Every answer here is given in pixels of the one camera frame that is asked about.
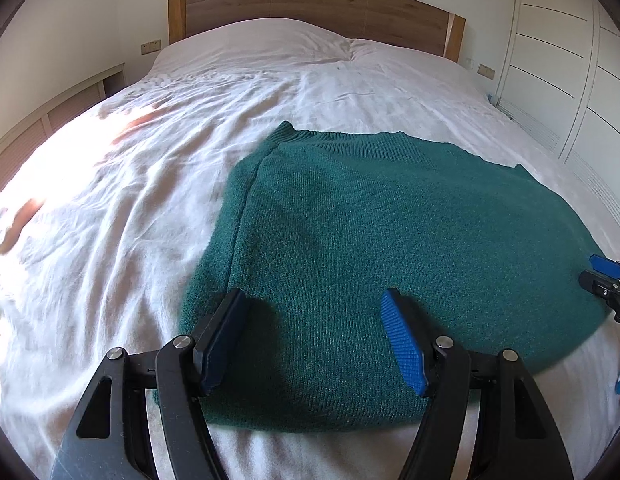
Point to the low louvered radiator cabinet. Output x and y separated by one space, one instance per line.
20 142

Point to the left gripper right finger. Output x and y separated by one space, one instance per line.
516 436

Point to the white bed sheet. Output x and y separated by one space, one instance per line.
103 228

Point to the wooden headboard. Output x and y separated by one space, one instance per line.
402 23

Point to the white louvered wardrobe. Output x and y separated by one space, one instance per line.
561 83

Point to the beige wall switch plate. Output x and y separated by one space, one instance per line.
486 71

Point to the dark green knit sweater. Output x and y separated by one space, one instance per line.
315 226

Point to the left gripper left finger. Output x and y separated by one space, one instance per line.
108 436

